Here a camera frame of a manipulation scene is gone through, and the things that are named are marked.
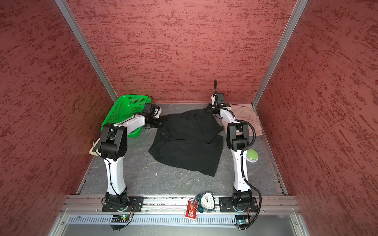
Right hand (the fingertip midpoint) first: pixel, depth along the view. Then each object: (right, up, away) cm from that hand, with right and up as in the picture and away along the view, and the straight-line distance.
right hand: (208, 109), depth 110 cm
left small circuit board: (-48, -56, -39) cm, 83 cm away
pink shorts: (+29, -2, 0) cm, 29 cm away
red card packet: (-12, -52, -39) cm, 66 cm away
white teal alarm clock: (-4, -48, -38) cm, 61 cm away
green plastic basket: (-67, +3, +7) cm, 68 cm away
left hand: (-33, -11, -7) cm, 35 cm away
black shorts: (-13, -22, -11) cm, 27 cm away
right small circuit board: (+13, -57, -39) cm, 70 cm away
